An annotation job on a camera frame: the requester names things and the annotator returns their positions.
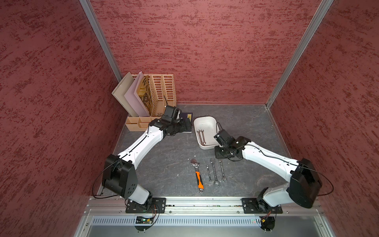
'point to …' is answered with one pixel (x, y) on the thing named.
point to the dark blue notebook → (189, 115)
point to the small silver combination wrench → (210, 179)
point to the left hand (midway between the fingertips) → (185, 129)
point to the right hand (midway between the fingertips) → (217, 155)
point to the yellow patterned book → (145, 94)
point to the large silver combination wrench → (216, 183)
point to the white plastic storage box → (206, 127)
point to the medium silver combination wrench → (224, 178)
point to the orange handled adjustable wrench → (196, 164)
